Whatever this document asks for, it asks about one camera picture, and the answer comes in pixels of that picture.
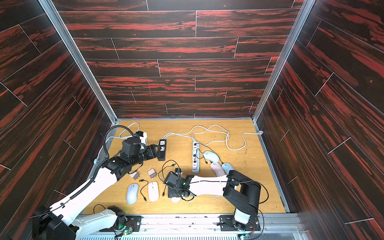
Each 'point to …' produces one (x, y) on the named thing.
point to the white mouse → (132, 193)
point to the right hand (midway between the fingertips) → (174, 189)
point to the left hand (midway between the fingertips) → (159, 148)
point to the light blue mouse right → (227, 167)
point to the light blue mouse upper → (210, 155)
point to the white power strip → (195, 157)
